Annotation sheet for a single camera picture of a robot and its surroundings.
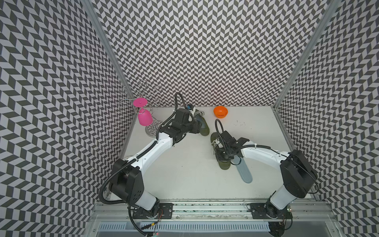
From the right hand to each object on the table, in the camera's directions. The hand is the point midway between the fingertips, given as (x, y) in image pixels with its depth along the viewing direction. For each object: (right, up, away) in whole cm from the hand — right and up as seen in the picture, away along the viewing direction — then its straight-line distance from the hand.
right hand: (217, 159), depth 86 cm
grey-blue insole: (+16, -7, 0) cm, 17 cm away
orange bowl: (+6, +30, +25) cm, 39 cm away
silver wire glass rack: (-65, +38, +22) cm, 78 cm away
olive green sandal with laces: (-7, +16, +13) cm, 22 cm away
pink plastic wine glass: (-43, +26, 0) cm, 50 cm away
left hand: (-12, +21, -3) cm, 25 cm away
